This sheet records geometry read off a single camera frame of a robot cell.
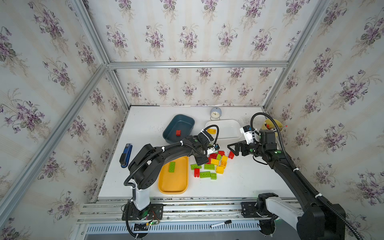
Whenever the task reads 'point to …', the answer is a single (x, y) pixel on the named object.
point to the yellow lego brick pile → (219, 169)
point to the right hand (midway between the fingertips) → (233, 145)
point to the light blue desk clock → (215, 113)
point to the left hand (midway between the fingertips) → (202, 154)
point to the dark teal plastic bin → (177, 122)
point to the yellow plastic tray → (176, 182)
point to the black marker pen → (228, 221)
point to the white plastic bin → (228, 129)
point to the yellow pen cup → (269, 124)
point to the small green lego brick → (213, 176)
